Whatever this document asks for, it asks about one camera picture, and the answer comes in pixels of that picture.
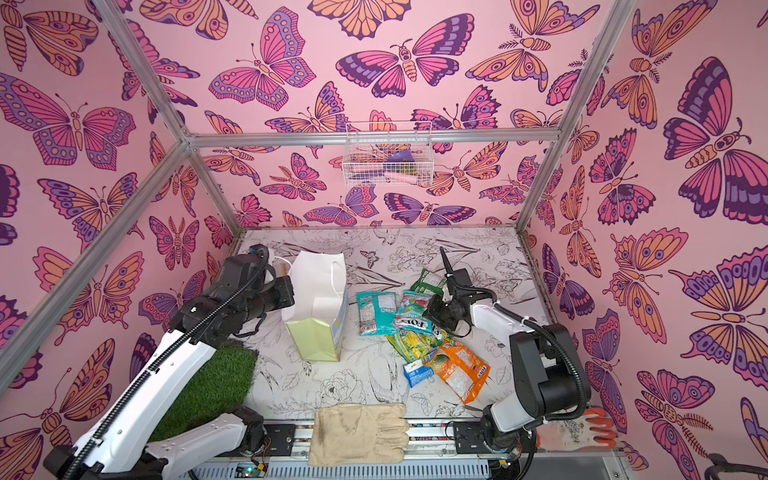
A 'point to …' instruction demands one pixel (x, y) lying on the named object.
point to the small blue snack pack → (415, 372)
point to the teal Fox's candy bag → (411, 315)
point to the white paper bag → (319, 315)
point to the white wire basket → (388, 153)
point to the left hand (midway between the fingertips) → (296, 282)
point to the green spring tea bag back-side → (430, 283)
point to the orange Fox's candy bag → (464, 372)
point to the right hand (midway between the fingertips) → (425, 311)
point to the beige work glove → (358, 434)
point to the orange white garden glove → (588, 430)
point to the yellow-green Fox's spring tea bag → (414, 346)
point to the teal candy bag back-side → (377, 313)
